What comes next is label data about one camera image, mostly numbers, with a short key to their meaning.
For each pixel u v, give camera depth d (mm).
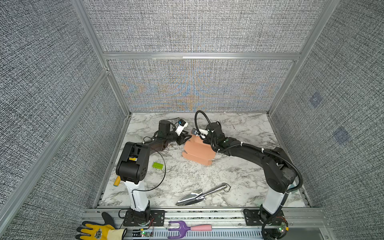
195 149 950
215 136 691
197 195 803
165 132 778
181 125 834
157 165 900
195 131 782
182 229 704
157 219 732
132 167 508
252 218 727
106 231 664
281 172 489
